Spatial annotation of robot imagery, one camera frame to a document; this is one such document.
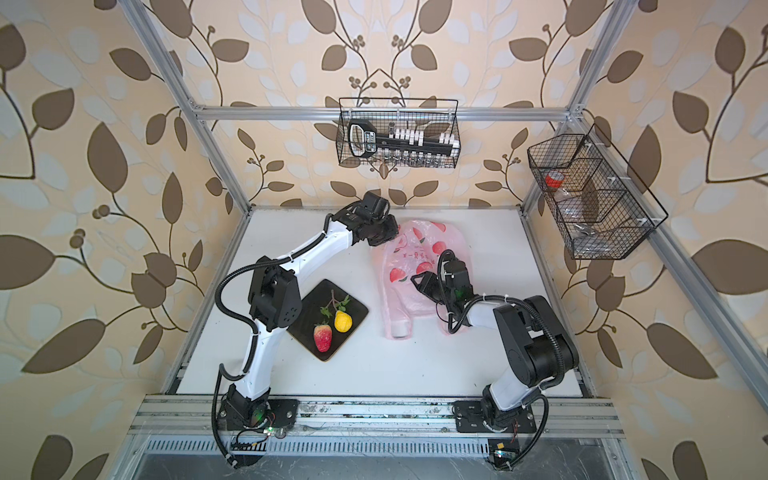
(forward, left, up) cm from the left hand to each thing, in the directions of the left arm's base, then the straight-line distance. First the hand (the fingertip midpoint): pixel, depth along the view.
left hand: (403, 228), depth 93 cm
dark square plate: (-19, +23, -13) cm, 33 cm away
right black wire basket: (-7, -49, +18) cm, 53 cm away
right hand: (-13, -4, -11) cm, 18 cm away
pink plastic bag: (-5, -2, -5) cm, 7 cm away
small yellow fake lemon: (-26, +17, -12) cm, 33 cm away
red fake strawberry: (-31, +22, -12) cm, 40 cm away
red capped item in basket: (+9, -44, +13) cm, 47 cm away
